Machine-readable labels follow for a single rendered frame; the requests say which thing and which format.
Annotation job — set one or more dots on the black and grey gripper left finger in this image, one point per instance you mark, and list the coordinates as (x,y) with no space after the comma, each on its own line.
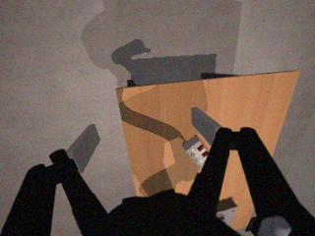
(32,211)

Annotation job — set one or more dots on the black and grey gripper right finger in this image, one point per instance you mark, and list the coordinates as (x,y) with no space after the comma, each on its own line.
(278,210)

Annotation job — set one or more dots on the grey power strip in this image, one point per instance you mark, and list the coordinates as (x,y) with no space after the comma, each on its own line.
(197,151)

